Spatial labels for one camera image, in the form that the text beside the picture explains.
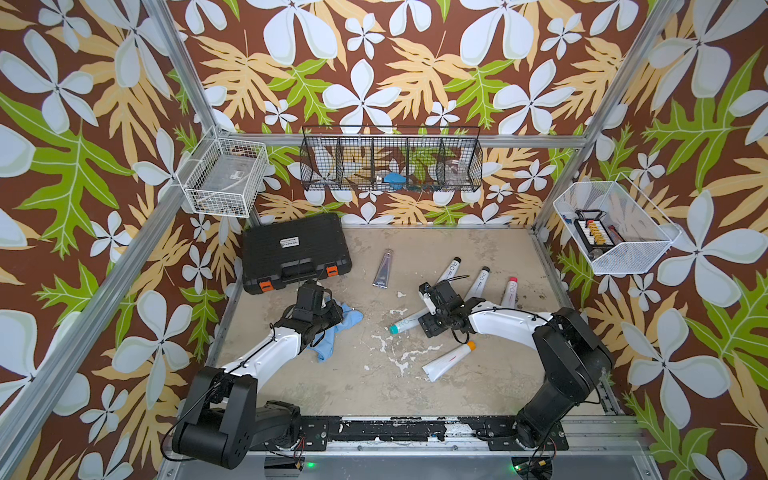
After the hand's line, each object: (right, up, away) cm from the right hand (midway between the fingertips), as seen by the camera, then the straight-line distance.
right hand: (429, 317), depth 94 cm
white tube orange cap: (0, -13, -10) cm, 16 cm away
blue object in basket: (-11, +45, +2) cm, 46 cm away
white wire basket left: (-61, +43, -10) cm, 75 cm away
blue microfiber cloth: (-32, -6, -9) cm, 34 cm away
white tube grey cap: (+17, +7, +7) cm, 20 cm away
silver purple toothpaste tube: (-15, +14, +10) cm, 23 cm away
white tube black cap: (+9, +15, +10) cm, 20 cm away
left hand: (-27, +4, -4) cm, 28 cm away
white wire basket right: (+50, +27, -12) cm, 58 cm away
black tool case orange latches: (-48, +22, +12) cm, 54 cm away
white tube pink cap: (+28, +6, +4) cm, 29 cm away
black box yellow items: (+44, +27, -12) cm, 53 cm away
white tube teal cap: (-10, -2, -4) cm, 11 cm away
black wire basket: (-12, +52, +4) cm, 54 cm away
